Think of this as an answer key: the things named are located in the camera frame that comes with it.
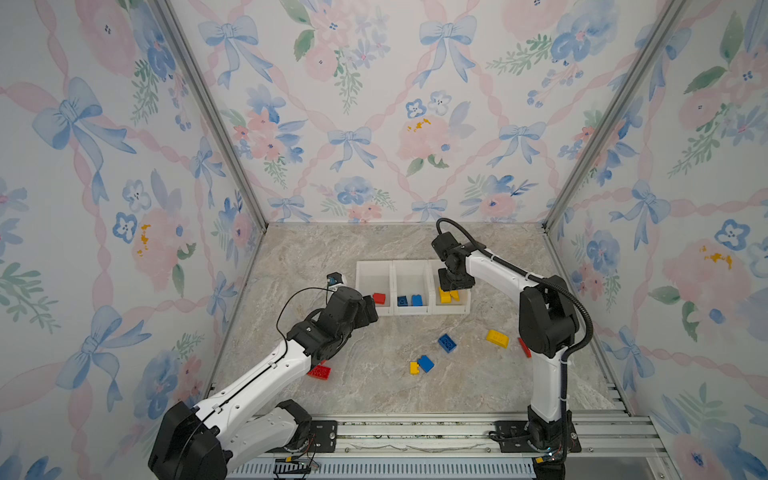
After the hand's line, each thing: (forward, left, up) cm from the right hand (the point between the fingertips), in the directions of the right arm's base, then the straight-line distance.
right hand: (453, 281), depth 97 cm
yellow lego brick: (-3, -1, -2) cm, 4 cm away
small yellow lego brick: (-27, +13, -4) cm, 30 cm away
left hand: (-14, +27, +11) cm, 33 cm away
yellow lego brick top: (-18, -12, -4) cm, 21 cm away
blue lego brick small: (-25, +10, -5) cm, 27 cm away
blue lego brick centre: (-19, +3, -4) cm, 20 cm away
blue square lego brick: (-5, +17, -4) cm, 18 cm away
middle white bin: (+6, +13, -7) cm, 16 cm away
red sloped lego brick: (-3, +24, -6) cm, 25 cm away
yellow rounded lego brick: (-4, +3, -3) cm, 6 cm away
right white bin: (-9, +4, -2) cm, 10 cm away
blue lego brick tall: (-5, +12, -3) cm, 13 cm away
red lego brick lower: (-28, +40, -4) cm, 49 cm away
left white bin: (+6, +26, -6) cm, 27 cm away
